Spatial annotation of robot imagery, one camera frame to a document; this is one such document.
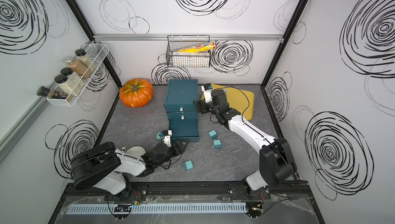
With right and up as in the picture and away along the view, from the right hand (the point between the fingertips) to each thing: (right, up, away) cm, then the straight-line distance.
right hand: (199, 100), depth 83 cm
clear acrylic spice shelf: (-63, +31, +14) cm, 72 cm away
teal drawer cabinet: (-10, -10, +6) cm, 16 cm away
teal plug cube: (-25, -22, +9) cm, 34 cm away
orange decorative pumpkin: (-41, +5, +16) cm, 45 cm away
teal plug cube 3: (+10, -25, +5) cm, 28 cm away
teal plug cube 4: (-6, -34, -2) cm, 35 cm away
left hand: (-7, -24, +1) cm, 25 cm away
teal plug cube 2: (+8, -20, +9) cm, 24 cm away
